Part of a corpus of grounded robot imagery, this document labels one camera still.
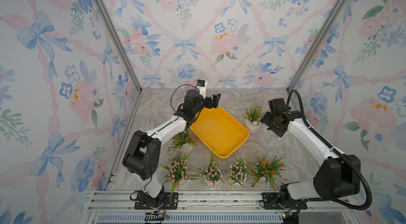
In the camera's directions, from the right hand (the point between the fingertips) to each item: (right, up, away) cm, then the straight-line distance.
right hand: (266, 116), depth 89 cm
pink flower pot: (-31, -23, -21) cm, 44 cm away
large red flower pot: (-6, -23, -20) cm, 31 cm away
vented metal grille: (-40, -44, -18) cm, 62 cm away
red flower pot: (-45, -12, -9) cm, 48 cm away
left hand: (-30, +14, -4) cm, 33 cm away
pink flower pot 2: (-20, -23, -20) cm, 36 cm away
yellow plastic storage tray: (-25, -9, +9) cm, 28 cm away
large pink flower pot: (-46, -22, -21) cm, 55 cm away
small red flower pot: (-7, 0, +2) cm, 7 cm away
